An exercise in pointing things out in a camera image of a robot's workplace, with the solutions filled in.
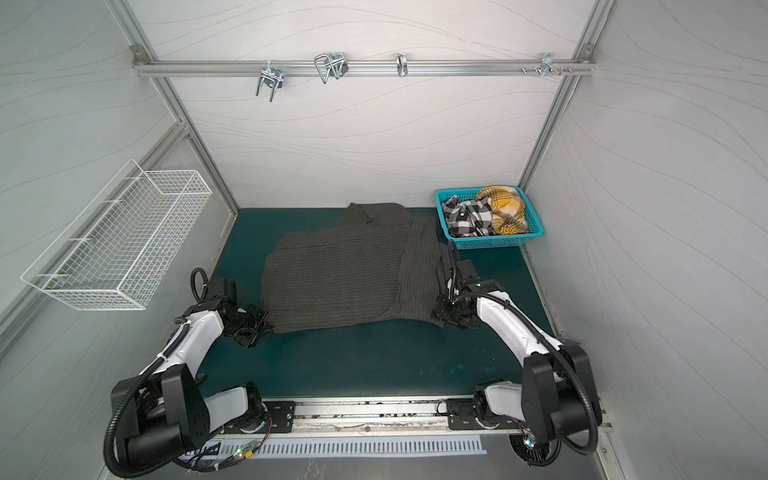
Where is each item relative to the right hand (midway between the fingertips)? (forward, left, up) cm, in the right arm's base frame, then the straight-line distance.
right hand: (444, 309), depth 86 cm
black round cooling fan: (-31, -20, -10) cm, 38 cm away
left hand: (-5, +49, -1) cm, 49 cm away
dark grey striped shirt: (+19, +21, -5) cm, 29 cm away
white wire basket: (-4, +78, +27) cm, 83 cm away
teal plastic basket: (+49, -12, +2) cm, 50 cm away
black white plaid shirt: (+34, -10, +4) cm, 36 cm away
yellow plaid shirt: (+37, -24, +5) cm, 44 cm away
